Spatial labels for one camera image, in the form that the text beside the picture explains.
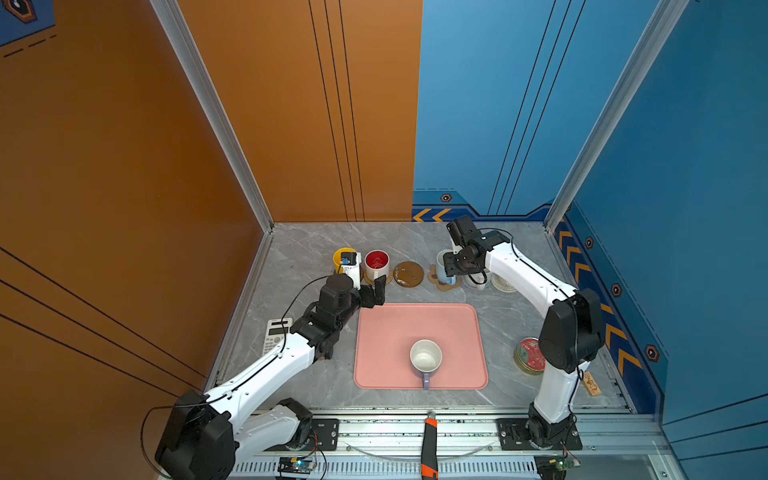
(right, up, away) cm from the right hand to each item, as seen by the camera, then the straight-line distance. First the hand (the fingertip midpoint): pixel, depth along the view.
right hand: (451, 267), depth 91 cm
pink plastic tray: (-21, -21, -1) cm, 30 cm away
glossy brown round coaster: (-13, -3, +14) cm, 19 cm away
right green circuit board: (+20, -47, -20) cm, 55 cm away
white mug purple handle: (-9, -26, -6) cm, 28 cm away
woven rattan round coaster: (-23, -3, -20) cm, 31 cm away
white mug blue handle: (-4, 0, -6) cm, 8 cm away
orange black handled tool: (-9, -45, -21) cm, 51 cm away
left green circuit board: (-41, -46, -21) cm, 66 cm away
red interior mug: (-24, +1, +11) cm, 26 cm away
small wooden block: (+36, -31, -11) cm, 49 cm away
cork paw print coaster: (-4, -4, +11) cm, 13 cm away
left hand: (-24, -1, -11) cm, 27 cm away
